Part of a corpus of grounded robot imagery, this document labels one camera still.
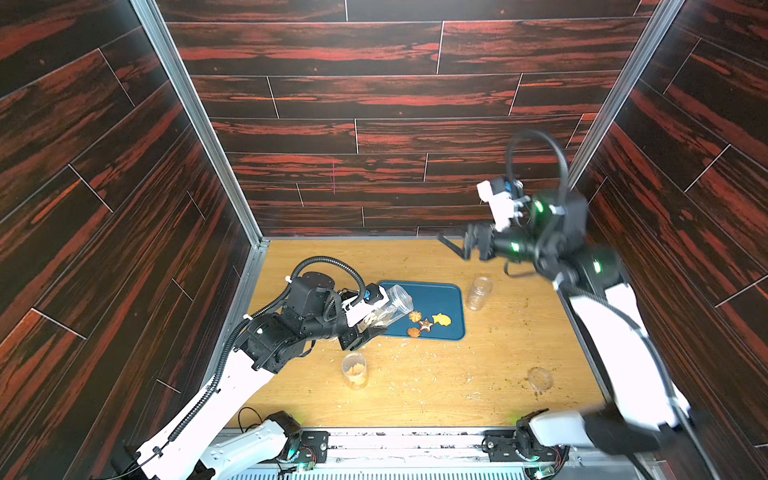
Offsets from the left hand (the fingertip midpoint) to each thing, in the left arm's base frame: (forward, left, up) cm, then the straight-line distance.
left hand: (378, 315), depth 65 cm
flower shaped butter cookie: (+16, -11, -28) cm, 34 cm away
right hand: (+12, -16, +14) cm, 25 cm away
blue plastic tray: (+24, -17, -29) cm, 41 cm away
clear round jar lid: (-2, -46, -30) cm, 55 cm away
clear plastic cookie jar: (+20, -30, -19) cm, 41 cm away
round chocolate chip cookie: (+10, -11, -28) cm, 32 cm away
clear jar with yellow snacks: (-3, +7, -22) cm, 24 cm away
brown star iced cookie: (+13, -14, -29) cm, 35 cm away
